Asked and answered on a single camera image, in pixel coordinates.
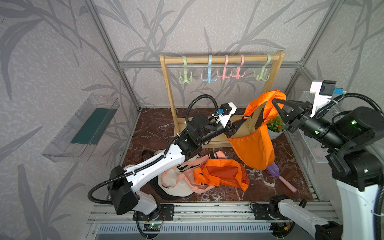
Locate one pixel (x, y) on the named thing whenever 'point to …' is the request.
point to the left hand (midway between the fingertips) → (242, 116)
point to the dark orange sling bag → (216, 171)
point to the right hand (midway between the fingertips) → (272, 101)
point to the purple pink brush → (273, 168)
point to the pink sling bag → (188, 167)
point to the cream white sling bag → (170, 175)
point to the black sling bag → (153, 182)
